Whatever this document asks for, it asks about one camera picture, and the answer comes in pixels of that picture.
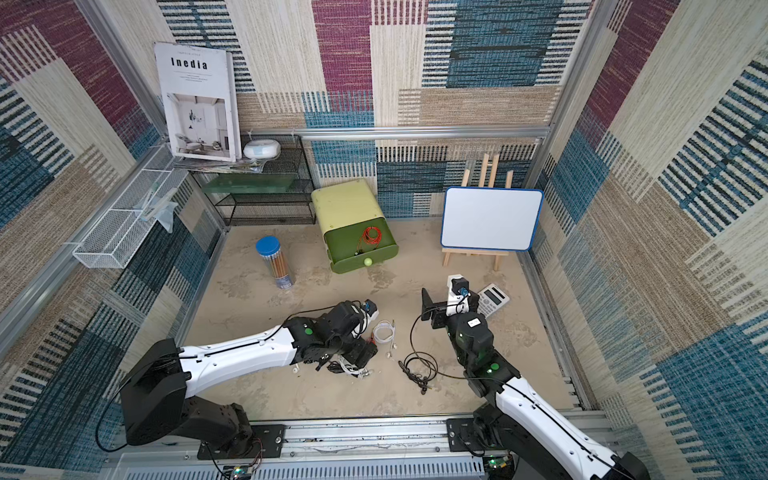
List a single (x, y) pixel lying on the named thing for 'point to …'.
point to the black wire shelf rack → (269, 185)
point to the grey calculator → (491, 300)
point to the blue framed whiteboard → (489, 218)
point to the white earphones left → (364, 373)
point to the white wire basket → (116, 238)
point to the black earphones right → (421, 367)
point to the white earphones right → (384, 332)
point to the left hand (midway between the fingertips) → (366, 340)
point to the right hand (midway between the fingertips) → (442, 285)
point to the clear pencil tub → (269, 247)
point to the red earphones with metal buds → (371, 240)
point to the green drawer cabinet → (355, 230)
